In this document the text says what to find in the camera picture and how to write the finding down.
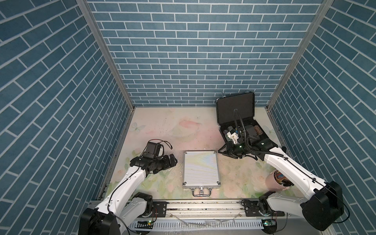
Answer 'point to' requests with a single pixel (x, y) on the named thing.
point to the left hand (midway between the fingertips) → (174, 163)
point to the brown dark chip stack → (258, 130)
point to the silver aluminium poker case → (200, 172)
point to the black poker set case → (236, 118)
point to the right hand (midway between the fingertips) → (221, 152)
